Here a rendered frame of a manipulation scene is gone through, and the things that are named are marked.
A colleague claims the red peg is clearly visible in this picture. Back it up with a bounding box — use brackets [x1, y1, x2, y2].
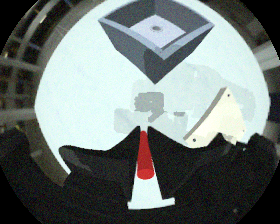
[137, 131, 155, 180]

